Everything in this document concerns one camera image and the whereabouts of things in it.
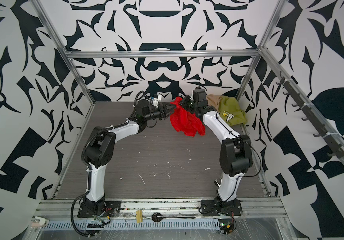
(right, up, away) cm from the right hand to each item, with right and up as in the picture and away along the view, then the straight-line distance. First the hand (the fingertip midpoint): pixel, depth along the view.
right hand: (180, 98), depth 87 cm
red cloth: (+2, -13, +6) cm, 14 cm away
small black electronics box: (+21, -62, -16) cm, 67 cm away
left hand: (-2, -4, -3) cm, 5 cm away
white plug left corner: (-66, -59, -18) cm, 90 cm away
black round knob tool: (-11, -57, -18) cm, 61 cm away
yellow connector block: (-20, -57, -16) cm, 63 cm away
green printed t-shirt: (+36, -5, +20) cm, 41 cm away
